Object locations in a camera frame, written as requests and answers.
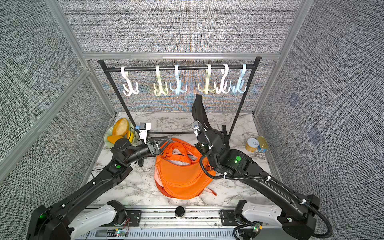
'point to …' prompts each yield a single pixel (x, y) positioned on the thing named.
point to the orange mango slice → (113, 139)
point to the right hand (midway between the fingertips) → (205, 129)
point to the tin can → (251, 144)
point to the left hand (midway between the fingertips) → (172, 139)
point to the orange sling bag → (182, 174)
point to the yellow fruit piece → (130, 135)
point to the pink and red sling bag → (159, 186)
